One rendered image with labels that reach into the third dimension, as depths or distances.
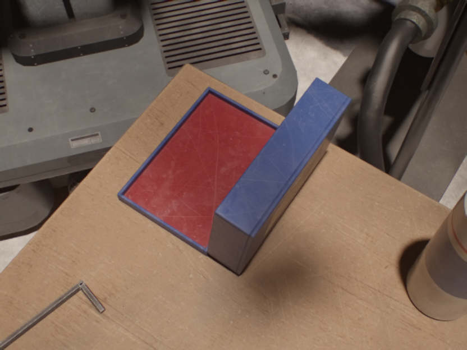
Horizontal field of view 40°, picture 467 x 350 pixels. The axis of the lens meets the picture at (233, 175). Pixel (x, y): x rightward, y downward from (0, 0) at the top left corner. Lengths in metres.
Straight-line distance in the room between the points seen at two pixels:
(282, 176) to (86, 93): 0.52
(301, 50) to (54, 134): 0.60
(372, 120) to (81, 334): 0.42
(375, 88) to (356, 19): 0.65
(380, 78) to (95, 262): 0.40
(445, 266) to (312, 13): 0.97
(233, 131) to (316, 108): 0.14
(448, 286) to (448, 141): 0.75
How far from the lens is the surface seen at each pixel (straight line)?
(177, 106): 0.71
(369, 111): 0.80
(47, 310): 0.62
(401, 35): 0.82
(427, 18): 0.84
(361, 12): 1.45
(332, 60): 1.35
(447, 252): 0.52
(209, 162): 0.66
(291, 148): 0.54
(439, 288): 0.57
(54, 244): 0.65
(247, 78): 0.99
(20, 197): 1.07
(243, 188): 0.52
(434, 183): 1.23
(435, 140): 1.28
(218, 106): 0.70
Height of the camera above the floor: 1.05
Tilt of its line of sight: 62 degrees down
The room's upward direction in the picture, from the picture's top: straight up
